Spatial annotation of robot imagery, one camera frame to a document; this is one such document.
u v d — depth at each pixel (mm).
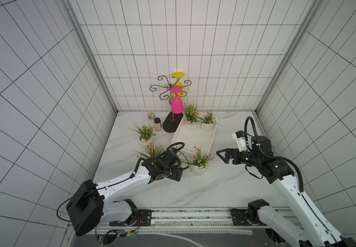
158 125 1029
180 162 660
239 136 651
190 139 1016
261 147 534
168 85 914
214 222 726
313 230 392
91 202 397
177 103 941
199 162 762
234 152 631
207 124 1021
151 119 1035
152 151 813
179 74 985
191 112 1005
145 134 897
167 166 618
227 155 635
